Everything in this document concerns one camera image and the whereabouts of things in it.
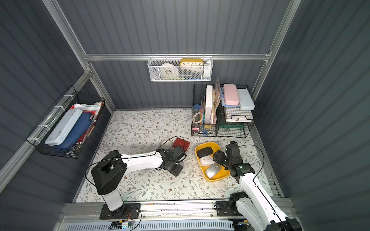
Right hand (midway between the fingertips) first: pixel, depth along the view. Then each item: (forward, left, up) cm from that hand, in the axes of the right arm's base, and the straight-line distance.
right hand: (221, 159), depth 84 cm
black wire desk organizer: (+36, -5, +5) cm, 36 cm away
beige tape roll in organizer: (+37, +15, -1) cm, 40 cm away
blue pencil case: (+1, +72, +25) cm, 76 cm away
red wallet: (+14, +24, -5) cm, 29 cm away
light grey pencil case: (+36, -19, +13) cm, 43 cm away
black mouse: (+8, +9, -6) cm, 14 cm away
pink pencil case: (+38, -9, +17) cm, 43 cm away
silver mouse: (-4, +4, -7) cm, 9 cm away
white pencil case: (-3, +77, +27) cm, 82 cm away
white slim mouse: (+1, +9, -5) cm, 10 cm away
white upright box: (+29, +7, +17) cm, 34 cm away
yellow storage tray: (-5, +12, -3) cm, 13 cm away
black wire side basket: (+24, +75, +22) cm, 82 cm away
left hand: (-4, +27, -7) cm, 28 cm away
